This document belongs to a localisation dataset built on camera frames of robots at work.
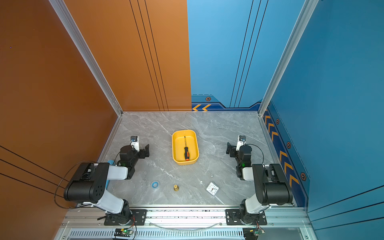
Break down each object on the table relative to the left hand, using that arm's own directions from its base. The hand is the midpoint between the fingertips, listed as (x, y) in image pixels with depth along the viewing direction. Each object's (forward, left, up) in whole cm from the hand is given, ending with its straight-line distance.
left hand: (141, 143), depth 95 cm
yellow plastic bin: (+2, -24, -5) cm, 24 cm away
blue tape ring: (-23, -11, -6) cm, 27 cm away
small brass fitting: (-26, -25, -3) cm, 36 cm away
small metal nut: (-18, -45, -5) cm, 49 cm away
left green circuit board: (-46, -1, -8) cm, 47 cm away
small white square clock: (-26, -45, -4) cm, 52 cm away
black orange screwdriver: (-3, -29, -5) cm, 29 cm away
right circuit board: (-46, -63, -6) cm, 78 cm away
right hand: (0, -60, +1) cm, 60 cm away
